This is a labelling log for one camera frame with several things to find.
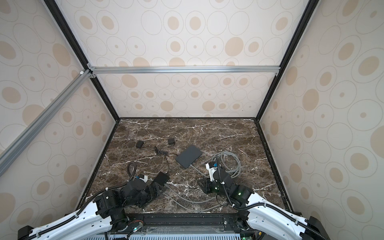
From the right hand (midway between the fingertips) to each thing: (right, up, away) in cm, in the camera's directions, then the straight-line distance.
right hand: (199, 182), depth 77 cm
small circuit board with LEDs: (-28, -18, -6) cm, 34 cm away
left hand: (-17, -5, -4) cm, 18 cm away
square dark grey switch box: (-6, +10, +20) cm, 23 cm away
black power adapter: (-41, +18, +26) cm, 52 cm away
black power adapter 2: (-19, +19, +29) cm, 40 cm away
